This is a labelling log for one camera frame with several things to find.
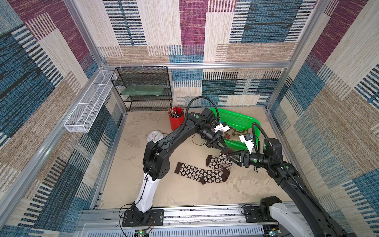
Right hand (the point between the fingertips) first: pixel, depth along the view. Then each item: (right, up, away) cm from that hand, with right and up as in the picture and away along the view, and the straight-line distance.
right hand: (230, 157), depth 72 cm
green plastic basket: (+15, +18, +38) cm, 45 cm away
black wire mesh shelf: (-51, +41, +33) cm, 73 cm away
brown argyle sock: (+10, +9, +27) cm, 31 cm away
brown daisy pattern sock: (-12, -14, +14) cm, 23 cm away
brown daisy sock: (-3, -3, +3) cm, 5 cm away
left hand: (-1, +4, -1) cm, 4 cm away
